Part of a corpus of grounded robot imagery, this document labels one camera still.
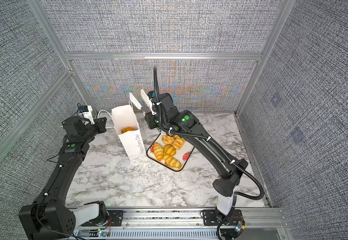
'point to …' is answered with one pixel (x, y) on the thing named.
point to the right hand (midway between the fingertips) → (149, 114)
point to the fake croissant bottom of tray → (171, 162)
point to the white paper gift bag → (129, 132)
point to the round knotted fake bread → (167, 139)
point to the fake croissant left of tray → (159, 151)
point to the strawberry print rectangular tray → (182, 154)
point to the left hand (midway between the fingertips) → (106, 117)
